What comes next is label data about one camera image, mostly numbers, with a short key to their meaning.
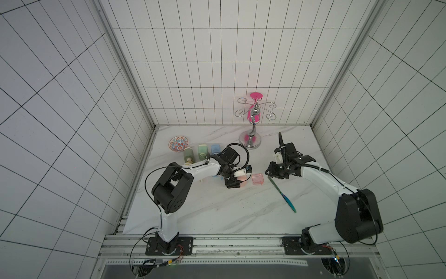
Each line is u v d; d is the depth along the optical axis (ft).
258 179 3.05
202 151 3.23
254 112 3.48
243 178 2.63
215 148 3.20
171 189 1.61
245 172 2.61
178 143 3.53
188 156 3.13
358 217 1.39
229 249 2.39
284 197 2.88
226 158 2.43
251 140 3.66
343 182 1.61
